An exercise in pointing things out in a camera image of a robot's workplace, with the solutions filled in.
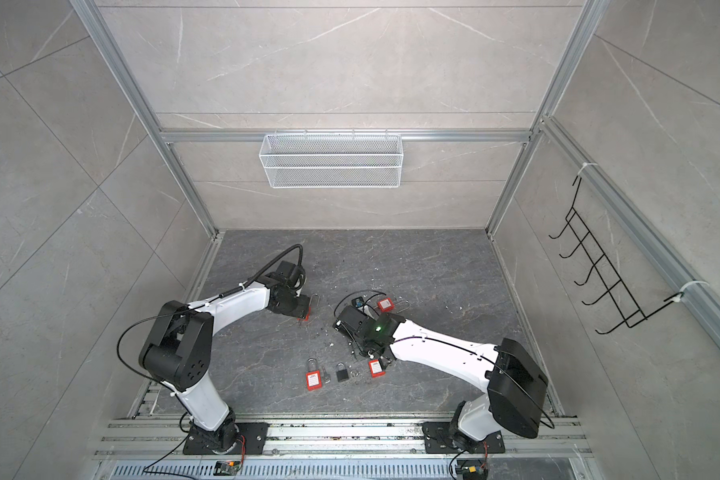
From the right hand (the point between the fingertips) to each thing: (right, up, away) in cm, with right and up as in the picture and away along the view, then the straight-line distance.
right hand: (367, 339), depth 81 cm
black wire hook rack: (+52, +12, -24) cm, 58 cm away
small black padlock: (-7, -10, +3) cm, 13 cm away
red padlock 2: (-15, -10, 0) cm, 18 cm away
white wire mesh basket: (-12, +56, +19) cm, 60 cm away
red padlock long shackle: (-17, +6, +6) cm, 20 cm away
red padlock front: (+2, -9, +1) cm, 9 cm away
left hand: (-22, +8, +13) cm, 27 cm away
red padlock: (+6, +7, +14) cm, 17 cm away
